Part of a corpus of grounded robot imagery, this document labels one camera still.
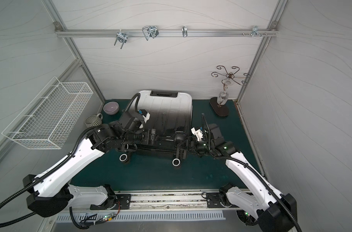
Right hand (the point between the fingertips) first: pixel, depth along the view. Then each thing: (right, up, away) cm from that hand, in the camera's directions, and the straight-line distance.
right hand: (182, 148), depth 72 cm
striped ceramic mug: (-65, +13, +32) cm, 73 cm away
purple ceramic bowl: (-55, +22, +40) cm, 72 cm away
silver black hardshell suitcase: (-7, +17, +12) cm, 22 cm away
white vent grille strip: (-15, -33, -1) cm, 36 cm away
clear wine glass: (+28, +29, +24) cm, 47 cm away
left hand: (-14, +8, -5) cm, 16 cm away
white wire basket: (-65, +15, -3) cm, 67 cm away
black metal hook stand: (+35, +21, +45) cm, 60 cm away
